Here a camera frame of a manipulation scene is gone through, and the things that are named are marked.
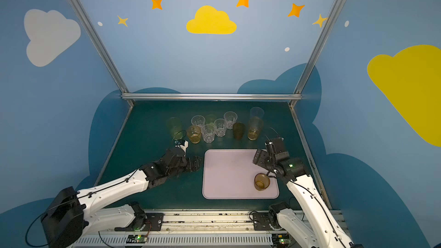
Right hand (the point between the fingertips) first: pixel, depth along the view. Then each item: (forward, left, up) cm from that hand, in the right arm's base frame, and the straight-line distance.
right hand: (265, 157), depth 77 cm
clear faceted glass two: (+27, +23, -15) cm, 38 cm away
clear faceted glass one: (+28, +37, -10) cm, 47 cm away
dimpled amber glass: (-6, -1, -14) cm, 16 cm away
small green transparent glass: (+30, +30, -11) cm, 44 cm away
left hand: (-1, +31, -5) cm, 31 cm away
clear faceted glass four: (+32, +16, -12) cm, 38 cm away
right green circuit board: (-29, -7, -17) cm, 34 cm away
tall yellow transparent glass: (+26, +2, -11) cm, 29 cm away
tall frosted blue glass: (+33, +1, -5) cm, 33 cm away
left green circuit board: (-33, +54, -15) cm, 65 cm away
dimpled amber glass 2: (+23, +11, -10) cm, 27 cm away
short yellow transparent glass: (+20, +39, -15) cm, 46 cm away
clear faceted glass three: (+21, +30, -13) cm, 39 cm away
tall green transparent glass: (+19, +48, -5) cm, 52 cm away
